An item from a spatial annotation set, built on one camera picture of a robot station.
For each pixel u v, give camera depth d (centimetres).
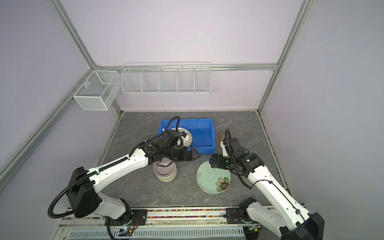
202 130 106
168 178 78
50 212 38
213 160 68
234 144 58
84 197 40
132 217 73
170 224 73
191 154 68
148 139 62
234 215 73
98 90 98
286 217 41
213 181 85
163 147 60
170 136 60
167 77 100
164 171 80
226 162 63
